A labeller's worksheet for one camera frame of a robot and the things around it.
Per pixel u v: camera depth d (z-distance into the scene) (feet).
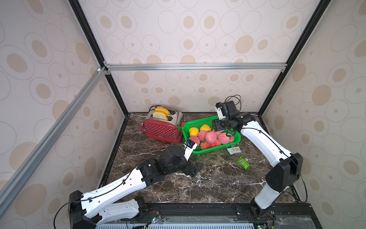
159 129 3.04
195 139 3.08
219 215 2.40
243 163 2.96
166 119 3.02
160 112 3.02
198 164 1.94
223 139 2.99
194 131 3.28
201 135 3.12
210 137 2.92
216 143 3.04
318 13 2.29
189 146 1.91
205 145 3.07
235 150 3.18
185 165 1.84
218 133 3.18
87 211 1.27
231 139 3.08
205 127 3.25
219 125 2.44
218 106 2.50
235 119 1.89
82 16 2.33
